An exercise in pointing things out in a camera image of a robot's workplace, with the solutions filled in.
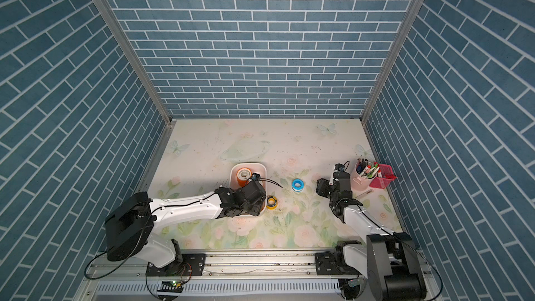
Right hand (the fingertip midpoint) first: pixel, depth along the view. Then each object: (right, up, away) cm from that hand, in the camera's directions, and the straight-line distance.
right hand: (324, 182), depth 91 cm
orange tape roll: (-36, +3, +2) cm, 37 cm away
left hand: (-27, -8, -7) cm, 29 cm away
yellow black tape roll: (-23, -7, -5) cm, 25 cm away
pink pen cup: (+13, +1, -5) cm, 14 cm away
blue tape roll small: (-12, -2, +3) cm, 12 cm away
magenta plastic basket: (+31, +3, +6) cm, 32 cm away
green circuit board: (-58, -32, -19) cm, 69 cm away
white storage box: (-29, +6, +4) cm, 30 cm away
